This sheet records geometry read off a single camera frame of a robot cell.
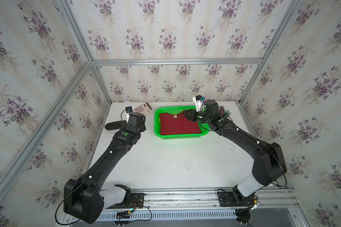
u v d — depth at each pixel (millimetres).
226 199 731
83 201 374
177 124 1006
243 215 704
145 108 1133
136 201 726
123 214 713
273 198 751
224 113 956
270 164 439
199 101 748
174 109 1037
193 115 721
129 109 675
